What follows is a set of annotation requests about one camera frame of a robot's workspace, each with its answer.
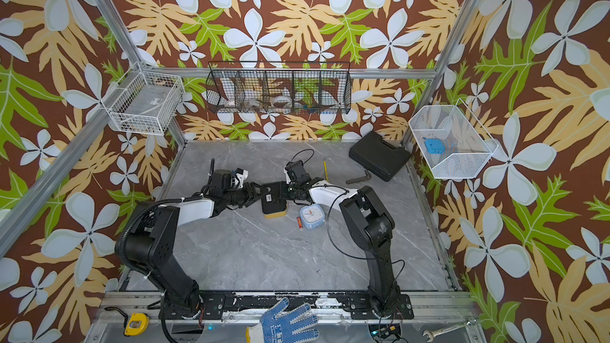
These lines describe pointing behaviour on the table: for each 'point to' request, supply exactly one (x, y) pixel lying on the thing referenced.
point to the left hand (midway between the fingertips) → (266, 189)
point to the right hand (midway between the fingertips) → (276, 191)
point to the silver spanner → (431, 335)
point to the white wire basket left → (144, 102)
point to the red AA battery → (299, 222)
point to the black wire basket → (312, 87)
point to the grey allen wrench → (360, 179)
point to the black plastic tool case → (377, 156)
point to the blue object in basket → (434, 146)
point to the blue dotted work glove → (283, 329)
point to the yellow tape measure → (137, 324)
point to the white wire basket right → (450, 140)
